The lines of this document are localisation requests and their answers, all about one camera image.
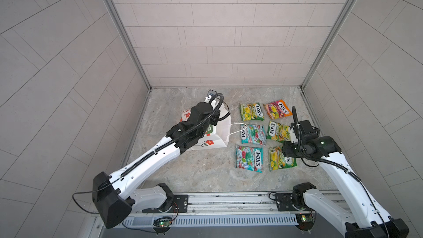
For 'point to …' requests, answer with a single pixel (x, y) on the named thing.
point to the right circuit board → (304, 222)
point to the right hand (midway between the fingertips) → (285, 149)
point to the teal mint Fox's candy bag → (254, 134)
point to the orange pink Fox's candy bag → (277, 109)
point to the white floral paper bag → (217, 134)
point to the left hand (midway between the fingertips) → (218, 103)
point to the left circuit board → (162, 225)
